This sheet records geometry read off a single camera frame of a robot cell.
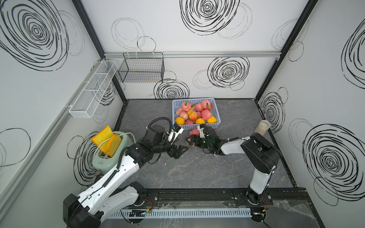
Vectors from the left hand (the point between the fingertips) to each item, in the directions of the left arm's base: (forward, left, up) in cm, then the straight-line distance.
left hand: (182, 143), depth 72 cm
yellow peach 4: (+27, -20, -14) cm, 37 cm away
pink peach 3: (+34, +5, -15) cm, 37 cm away
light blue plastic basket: (+34, -23, -15) cm, 44 cm away
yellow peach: (+33, -4, -13) cm, 35 cm away
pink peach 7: (+17, -8, -14) cm, 23 cm away
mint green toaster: (-9, +39, -6) cm, 40 cm away
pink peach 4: (+29, 0, -12) cm, 32 cm away
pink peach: (+39, -11, -15) cm, 43 cm away
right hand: (+11, -5, -17) cm, 21 cm away
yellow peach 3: (+26, -12, -15) cm, 32 cm away
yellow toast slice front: (-1, +35, 0) cm, 35 cm away
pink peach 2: (+37, -16, -9) cm, 41 cm away
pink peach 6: (+25, -4, -16) cm, 30 cm away
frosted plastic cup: (+20, -52, -10) cm, 57 cm away
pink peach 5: (+29, -16, -11) cm, 35 cm away
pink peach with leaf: (+35, -1, -10) cm, 37 cm away
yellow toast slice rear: (+5, +42, -2) cm, 42 cm away
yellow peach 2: (+26, +3, -15) cm, 30 cm away
